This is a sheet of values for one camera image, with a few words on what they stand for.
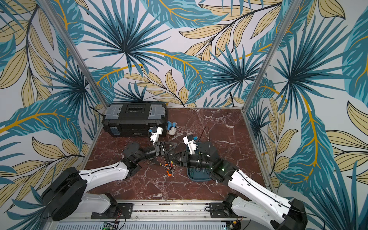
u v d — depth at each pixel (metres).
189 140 0.64
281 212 0.40
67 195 0.41
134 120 0.90
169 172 0.85
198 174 0.86
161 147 0.65
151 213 0.74
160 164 0.88
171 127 1.05
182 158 0.60
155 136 0.69
